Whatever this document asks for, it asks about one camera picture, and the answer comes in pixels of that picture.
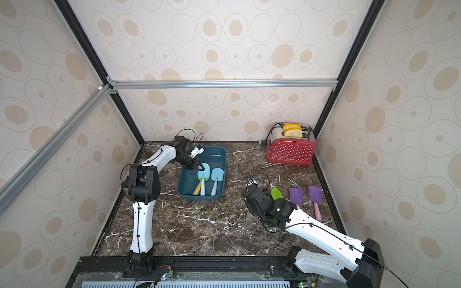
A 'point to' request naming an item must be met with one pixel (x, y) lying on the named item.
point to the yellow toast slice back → (290, 126)
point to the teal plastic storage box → (187, 179)
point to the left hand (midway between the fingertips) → (206, 165)
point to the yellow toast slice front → (295, 132)
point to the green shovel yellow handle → (197, 191)
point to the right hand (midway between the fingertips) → (254, 197)
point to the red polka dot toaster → (297, 150)
